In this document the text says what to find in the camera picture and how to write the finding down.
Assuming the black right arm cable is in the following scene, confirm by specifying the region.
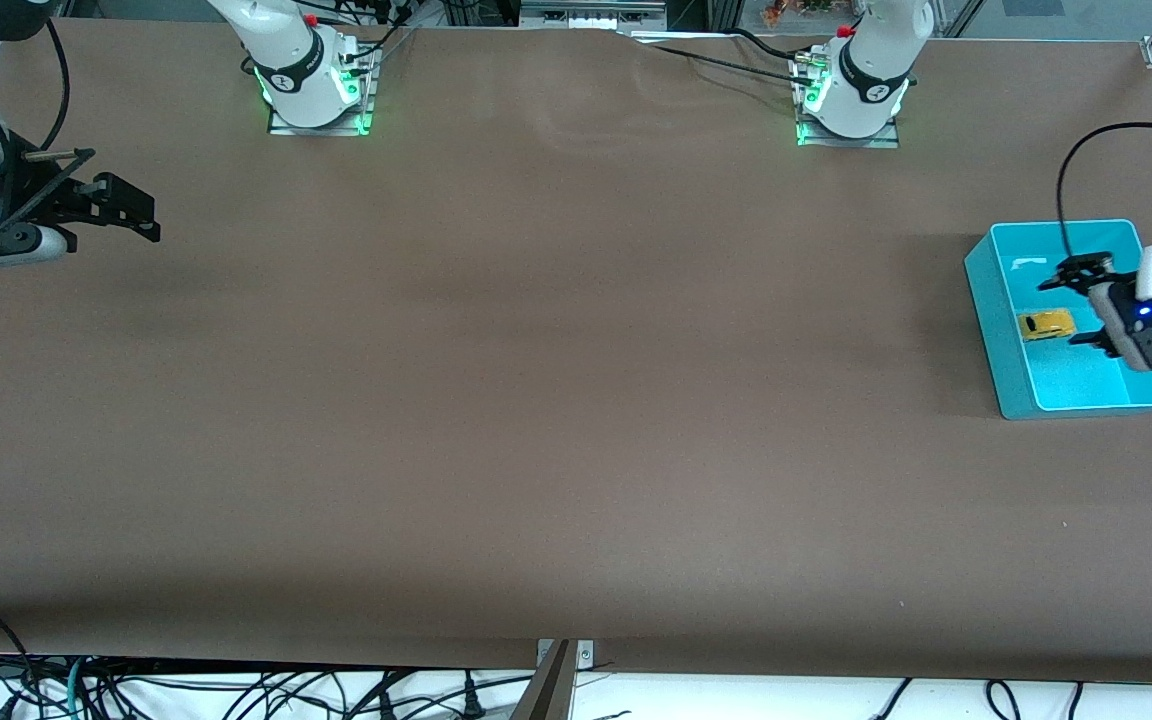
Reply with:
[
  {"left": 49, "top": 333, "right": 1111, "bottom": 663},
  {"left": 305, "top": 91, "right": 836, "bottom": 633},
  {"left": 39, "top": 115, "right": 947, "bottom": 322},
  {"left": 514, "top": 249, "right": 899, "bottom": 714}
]
[{"left": 35, "top": 20, "right": 73, "bottom": 154}]

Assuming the grey support beam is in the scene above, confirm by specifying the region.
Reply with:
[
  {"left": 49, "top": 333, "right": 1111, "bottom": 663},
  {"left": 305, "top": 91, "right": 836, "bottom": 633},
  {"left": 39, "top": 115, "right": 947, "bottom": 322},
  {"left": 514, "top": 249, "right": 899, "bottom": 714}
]
[{"left": 508, "top": 640, "right": 578, "bottom": 720}]

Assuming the small metal bracket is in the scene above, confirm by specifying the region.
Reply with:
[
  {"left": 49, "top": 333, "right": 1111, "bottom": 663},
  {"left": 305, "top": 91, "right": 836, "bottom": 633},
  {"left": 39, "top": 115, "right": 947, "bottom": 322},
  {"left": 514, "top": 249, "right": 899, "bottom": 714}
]
[{"left": 536, "top": 638, "right": 596, "bottom": 670}]

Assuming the grey metal box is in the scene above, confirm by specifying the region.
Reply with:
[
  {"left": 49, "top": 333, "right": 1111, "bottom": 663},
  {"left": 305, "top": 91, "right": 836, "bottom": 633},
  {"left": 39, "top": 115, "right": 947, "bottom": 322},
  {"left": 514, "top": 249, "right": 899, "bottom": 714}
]
[{"left": 519, "top": 0, "right": 669, "bottom": 31}]

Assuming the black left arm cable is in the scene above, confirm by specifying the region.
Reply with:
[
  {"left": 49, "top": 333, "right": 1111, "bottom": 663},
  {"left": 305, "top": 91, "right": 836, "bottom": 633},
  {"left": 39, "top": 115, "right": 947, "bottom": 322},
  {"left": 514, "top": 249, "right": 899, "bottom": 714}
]
[{"left": 1055, "top": 121, "right": 1152, "bottom": 264}]

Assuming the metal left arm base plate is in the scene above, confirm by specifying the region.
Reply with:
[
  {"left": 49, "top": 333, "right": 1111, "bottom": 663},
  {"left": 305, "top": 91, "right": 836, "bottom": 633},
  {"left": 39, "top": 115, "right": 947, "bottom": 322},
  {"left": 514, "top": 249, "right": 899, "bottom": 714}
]
[{"left": 793, "top": 55, "right": 903, "bottom": 150}]

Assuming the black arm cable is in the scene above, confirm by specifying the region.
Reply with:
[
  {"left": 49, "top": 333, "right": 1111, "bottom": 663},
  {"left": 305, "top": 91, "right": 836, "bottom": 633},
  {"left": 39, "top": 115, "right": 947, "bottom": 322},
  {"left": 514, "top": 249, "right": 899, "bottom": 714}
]
[
  {"left": 1055, "top": 121, "right": 1152, "bottom": 264},
  {"left": 35, "top": 20, "right": 73, "bottom": 154}
]

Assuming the turquoise plastic bin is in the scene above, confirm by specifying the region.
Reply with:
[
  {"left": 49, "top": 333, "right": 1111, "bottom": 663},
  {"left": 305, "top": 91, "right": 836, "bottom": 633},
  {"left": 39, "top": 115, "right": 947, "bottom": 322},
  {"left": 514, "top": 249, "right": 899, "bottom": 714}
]
[{"left": 963, "top": 218, "right": 1152, "bottom": 422}]

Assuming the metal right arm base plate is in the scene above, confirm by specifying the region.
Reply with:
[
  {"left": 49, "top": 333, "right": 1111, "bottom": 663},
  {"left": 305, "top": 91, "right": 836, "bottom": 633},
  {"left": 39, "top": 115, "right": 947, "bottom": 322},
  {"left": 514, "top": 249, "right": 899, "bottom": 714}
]
[{"left": 267, "top": 44, "right": 378, "bottom": 137}]

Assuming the yellow toy beetle car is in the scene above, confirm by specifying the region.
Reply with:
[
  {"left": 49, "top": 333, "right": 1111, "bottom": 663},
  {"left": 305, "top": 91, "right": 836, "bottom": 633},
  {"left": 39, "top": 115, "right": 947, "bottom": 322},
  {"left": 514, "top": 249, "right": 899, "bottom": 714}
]
[{"left": 1018, "top": 309, "right": 1080, "bottom": 344}]

